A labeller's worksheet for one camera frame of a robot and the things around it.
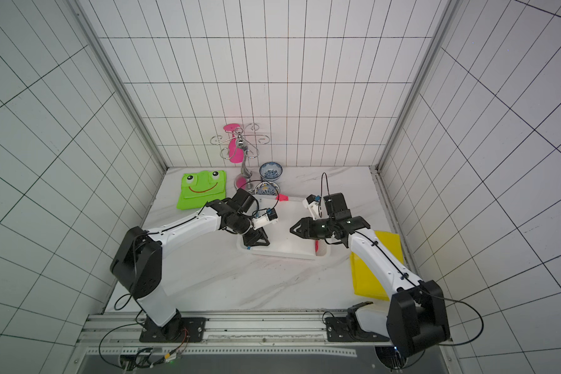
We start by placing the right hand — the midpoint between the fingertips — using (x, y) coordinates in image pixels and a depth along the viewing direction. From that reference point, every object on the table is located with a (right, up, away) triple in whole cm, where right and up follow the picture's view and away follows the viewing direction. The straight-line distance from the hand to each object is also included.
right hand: (287, 231), depth 79 cm
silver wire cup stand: (-18, +33, +14) cm, 40 cm away
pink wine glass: (-20, +29, +11) cm, 36 cm away
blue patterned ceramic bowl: (-8, +23, +39) cm, 46 cm away
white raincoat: (-2, -4, +3) cm, 6 cm away
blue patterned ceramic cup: (-9, +14, +31) cm, 35 cm away
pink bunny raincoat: (+13, -7, +7) cm, 16 cm away
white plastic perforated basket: (-15, -7, +3) cm, 17 cm away
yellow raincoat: (+29, -20, +4) cm, 35 cm away
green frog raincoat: (-43, +15, +32) cm, 55 cm away
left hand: (-10, -5, +5) cm, 12 cm away
